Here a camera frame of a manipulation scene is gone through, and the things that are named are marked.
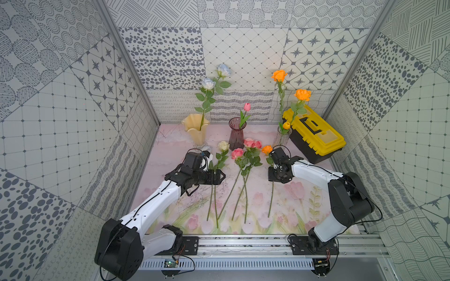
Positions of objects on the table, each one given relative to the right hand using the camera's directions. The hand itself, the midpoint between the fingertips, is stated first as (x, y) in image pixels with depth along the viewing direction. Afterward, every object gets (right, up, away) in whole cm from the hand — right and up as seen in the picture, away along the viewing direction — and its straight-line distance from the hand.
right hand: (274, 179), depth 92 cm
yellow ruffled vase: (-45, +31, +6) cm, 55 cm away
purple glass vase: (-20, +24, +4) cm, 31 cm away
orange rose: (+12, +43, -8) cm, 45 cm away
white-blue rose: (-35, +6, +7) cm, 36 cm away
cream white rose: (-27, +17, +12) cm, 34 cm away
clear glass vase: (+6, +23, +1) cm, 24 cm away
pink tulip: (-15, +38, -4) cm, 41 cm away
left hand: (-29, +6, -11) cm, 32 cm away
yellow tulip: (+2, +27, -12) cm, 29 cm away
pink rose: (-20, +12, +9) cm, 25 cm away
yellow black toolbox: (+21, +23, +1) cm, 32 cm away
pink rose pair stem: (-10, +14, +11) cm, 20 cm away
